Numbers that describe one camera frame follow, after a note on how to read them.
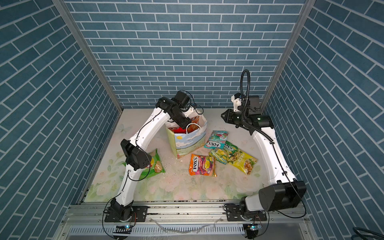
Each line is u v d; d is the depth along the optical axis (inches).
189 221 28.9
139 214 29.0
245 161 35.0
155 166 34.0
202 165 34.2
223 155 36.5
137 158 23.0
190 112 30.9
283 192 15.4
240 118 24.4
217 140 38.4
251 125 19.5
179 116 28.1
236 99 26.2
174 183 33.3
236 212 29.0
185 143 31.8
